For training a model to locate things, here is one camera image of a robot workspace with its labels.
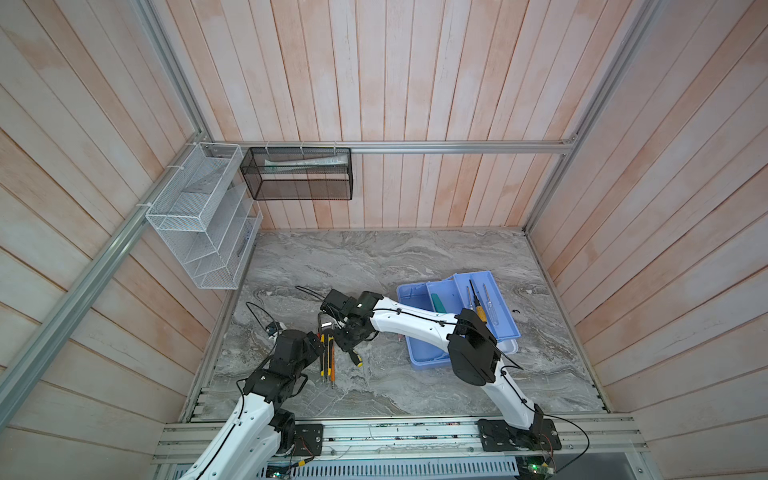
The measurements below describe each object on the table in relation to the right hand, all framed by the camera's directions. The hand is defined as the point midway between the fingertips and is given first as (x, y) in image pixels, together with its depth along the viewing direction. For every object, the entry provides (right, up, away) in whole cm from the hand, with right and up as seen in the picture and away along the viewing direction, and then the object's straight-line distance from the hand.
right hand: (344, 342), depth 87 cm
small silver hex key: (+43, +13, +1) cm, 45 cm away
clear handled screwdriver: (+37, +13, +1) cm, 39 cm away
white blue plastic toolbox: (+40, +15, +3) cm, 43 cm away
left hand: (-10, -2, -2) cm, 11 cm away
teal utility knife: (+28, +10, +2) cm, 30 cm away
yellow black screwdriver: (+40, +10, -2) cm, 41 cm away
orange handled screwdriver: (-3, -6, -1) cm, 7 cm away
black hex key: (-8, +3, +6) cm, 10 cm away
